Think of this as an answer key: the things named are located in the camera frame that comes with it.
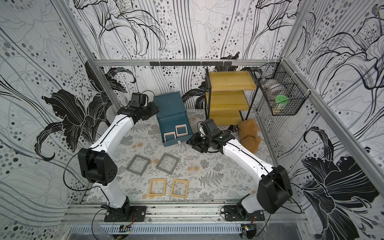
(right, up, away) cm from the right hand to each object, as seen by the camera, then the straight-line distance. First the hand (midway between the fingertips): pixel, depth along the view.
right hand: (189, 142), depth 79 cm
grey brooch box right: (-14, -15, +12) cm, 24 cm away
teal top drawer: (-10, +8, +11) cm, 16 cm away
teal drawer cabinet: (-13, +23, +15) cm, 30 cm away
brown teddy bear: (+37, +6, +14) cm, 40 cm away
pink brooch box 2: (-6, +9, +13) cm, 16 cm away
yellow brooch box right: (-5, -26, +3) cm, 26 cm away
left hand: (-19, +18, +9) cm, 28 cm away
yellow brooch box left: (-18, -25, +3) cm, 31 cm away
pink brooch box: (-12, +3, +9) cm, 15 cm away
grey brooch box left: (-32, -15, +12) cm, 38 cm away
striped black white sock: (+30, +6, +26) cm, 40 cm away
